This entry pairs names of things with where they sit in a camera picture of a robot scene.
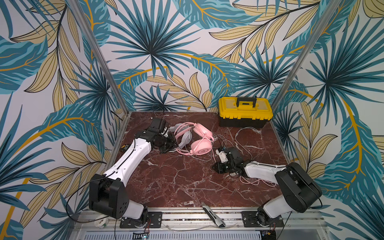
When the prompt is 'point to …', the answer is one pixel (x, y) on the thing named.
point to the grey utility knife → (220, 223)
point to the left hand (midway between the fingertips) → (178, 145)
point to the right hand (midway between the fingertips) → (212, 167)
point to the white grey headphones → (187, 135)
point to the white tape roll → (102, 223)
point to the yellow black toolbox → (245, 112)
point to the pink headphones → (202, 145)
